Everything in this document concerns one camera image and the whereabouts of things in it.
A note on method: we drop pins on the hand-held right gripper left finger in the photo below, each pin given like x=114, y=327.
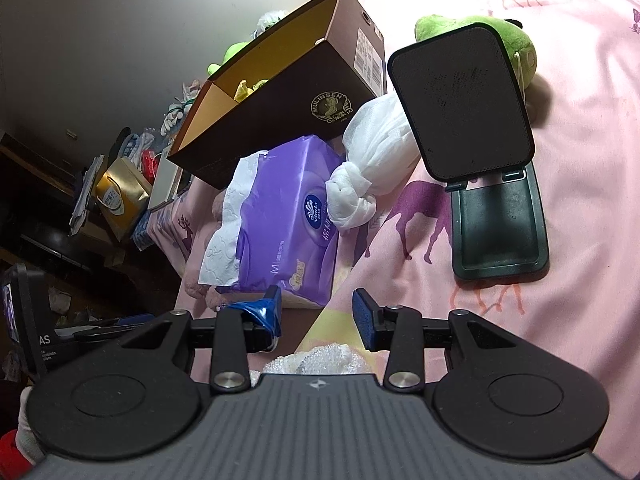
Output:
x=262, y=312

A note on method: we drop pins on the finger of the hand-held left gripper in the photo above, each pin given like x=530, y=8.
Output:
x=135, y=319
x=102, y=333

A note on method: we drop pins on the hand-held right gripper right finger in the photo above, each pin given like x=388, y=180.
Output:
x=365, y=320

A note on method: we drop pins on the brown cardboard shoe box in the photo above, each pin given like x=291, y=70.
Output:
x=280, y=110

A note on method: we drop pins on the green plush toy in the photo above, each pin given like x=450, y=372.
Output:
x=435, y=25

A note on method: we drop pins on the pale yellow fluffy toy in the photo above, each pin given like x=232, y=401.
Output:
x=315, y=360

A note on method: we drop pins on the blue patterned cloth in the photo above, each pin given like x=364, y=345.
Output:
x=142, y=232

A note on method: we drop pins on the purple tissue pack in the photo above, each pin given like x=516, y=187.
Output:
x=285, y=200

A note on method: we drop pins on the gold paper bag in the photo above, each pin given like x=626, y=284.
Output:
x=122, y=200

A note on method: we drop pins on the white book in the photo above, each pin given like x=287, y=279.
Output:
x=165, y=182

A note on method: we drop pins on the red packet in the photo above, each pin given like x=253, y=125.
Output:
x=147, y=165

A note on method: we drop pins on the blue and white packet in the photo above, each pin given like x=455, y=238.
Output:
x=132, y=146

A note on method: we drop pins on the white knotted plastic bag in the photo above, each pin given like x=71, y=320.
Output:
x=380, y=140

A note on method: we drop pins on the black folding phone stand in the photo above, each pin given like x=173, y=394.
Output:
x=465, y=105

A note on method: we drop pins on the lime yellow plush toy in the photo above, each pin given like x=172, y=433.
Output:
x=227, y=55

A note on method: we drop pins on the pink printed bed sheet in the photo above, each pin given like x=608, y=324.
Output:
x=575, y=160

